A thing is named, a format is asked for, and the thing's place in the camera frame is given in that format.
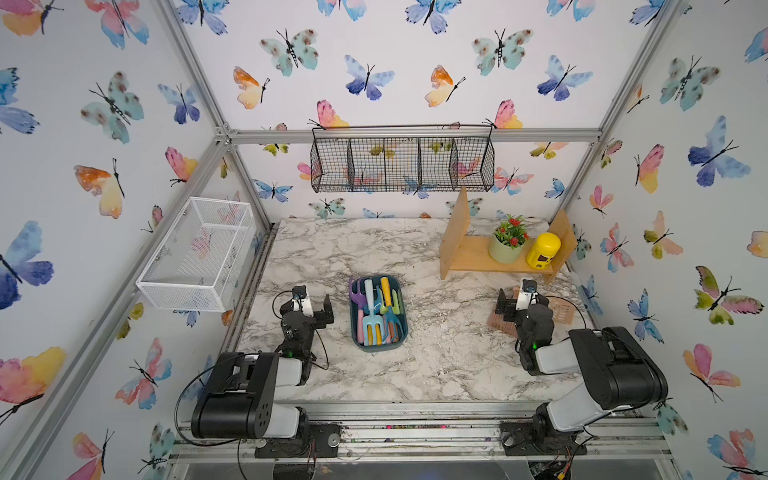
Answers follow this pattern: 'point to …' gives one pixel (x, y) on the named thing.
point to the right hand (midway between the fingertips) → (522, 288)
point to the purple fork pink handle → (359, 300)
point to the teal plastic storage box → (378, 312)
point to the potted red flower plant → (506, 245)
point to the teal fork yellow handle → (392, 320)
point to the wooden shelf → (460, 251)
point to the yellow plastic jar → (543, 249)
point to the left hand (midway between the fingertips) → (314, 294)
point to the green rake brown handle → (397, 303)
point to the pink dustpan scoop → (563, 311)
